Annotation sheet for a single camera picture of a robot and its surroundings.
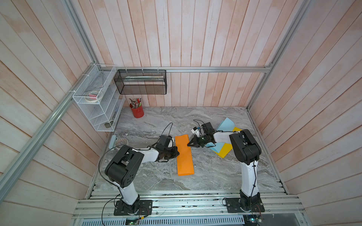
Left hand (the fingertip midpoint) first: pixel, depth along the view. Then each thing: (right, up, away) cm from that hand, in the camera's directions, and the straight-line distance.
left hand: (179, 155), depth 93 cm
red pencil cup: (-33, +30, +18) cm, 48 cm away
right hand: (+6, +6, +6) cm, 11 cm away
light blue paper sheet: (+37, +20, +15) cm, 44 cm away
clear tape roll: (-42, +8, +7) cm, 43 cm away
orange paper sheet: (+4, -3, -2) cm, 5 cm away
